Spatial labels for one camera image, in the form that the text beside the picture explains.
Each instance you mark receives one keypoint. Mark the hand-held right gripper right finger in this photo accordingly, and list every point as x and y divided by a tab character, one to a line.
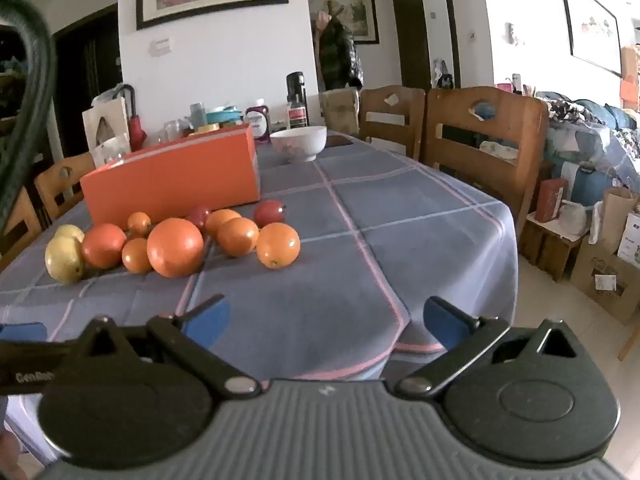
442	317

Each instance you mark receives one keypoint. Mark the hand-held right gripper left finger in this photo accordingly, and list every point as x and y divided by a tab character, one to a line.
210	317

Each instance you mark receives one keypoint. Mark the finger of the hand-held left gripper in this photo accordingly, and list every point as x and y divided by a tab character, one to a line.
22	333

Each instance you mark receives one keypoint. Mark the large orange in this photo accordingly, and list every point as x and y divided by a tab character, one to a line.
175	247

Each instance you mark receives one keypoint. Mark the large yellow lemon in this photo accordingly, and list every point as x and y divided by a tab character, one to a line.
64	260

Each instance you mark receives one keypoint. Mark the small orange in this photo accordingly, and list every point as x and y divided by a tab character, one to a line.
135	256
139	223

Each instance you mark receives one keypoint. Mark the red tomato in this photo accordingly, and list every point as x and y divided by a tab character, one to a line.
199	216
270	213

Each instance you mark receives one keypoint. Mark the small yellow lemon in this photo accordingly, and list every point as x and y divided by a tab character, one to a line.
70	232

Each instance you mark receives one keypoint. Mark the reddish orange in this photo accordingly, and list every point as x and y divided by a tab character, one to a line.
103	245

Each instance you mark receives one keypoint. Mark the orange cardboard box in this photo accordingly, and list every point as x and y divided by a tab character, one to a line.
170	180

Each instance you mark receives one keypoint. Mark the wooden chair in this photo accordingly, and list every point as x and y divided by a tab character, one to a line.
500	120
15	225
392	105
60	182

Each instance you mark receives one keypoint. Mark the wooden crate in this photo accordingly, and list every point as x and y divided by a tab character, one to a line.
550	247

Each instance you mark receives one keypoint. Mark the red box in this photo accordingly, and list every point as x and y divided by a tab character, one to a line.
550	200

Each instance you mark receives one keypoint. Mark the clear glass jar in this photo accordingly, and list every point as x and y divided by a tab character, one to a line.
172	131

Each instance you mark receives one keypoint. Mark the blue bag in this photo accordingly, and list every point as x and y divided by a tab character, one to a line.
585	185

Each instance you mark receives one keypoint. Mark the white floral bowl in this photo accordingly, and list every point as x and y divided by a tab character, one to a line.
298	144

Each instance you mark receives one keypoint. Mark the brown paper bag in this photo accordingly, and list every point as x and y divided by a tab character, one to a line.
617	220

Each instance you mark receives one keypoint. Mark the jar with dark red lid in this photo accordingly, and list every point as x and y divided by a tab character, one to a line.
257	122

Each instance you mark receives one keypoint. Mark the grey bottle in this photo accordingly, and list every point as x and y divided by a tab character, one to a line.
197	115

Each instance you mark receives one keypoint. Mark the teal container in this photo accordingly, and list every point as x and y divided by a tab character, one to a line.
223	115

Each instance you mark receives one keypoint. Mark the white paper bag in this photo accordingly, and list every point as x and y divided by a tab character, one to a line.
106	130

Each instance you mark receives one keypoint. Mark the wooden chair back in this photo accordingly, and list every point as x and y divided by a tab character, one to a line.
392	105

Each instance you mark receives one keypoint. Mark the chair with beige cushion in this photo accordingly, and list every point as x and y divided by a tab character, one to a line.
340	110

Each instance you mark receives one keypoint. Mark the dark tall bottle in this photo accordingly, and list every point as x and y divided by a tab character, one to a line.
296	102

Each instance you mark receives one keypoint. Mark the cluttered sofa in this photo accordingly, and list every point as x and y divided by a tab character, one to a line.
595	115

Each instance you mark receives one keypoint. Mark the framed landscape picture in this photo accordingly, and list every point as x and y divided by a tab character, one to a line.
360	15

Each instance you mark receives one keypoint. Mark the framed white picture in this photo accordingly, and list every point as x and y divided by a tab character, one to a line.
595	25

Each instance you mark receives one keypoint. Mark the white wall switch panel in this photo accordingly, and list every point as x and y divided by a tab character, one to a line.
161	47

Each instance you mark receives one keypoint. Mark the dark wooden door frame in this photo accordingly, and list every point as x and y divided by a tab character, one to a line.
400	25

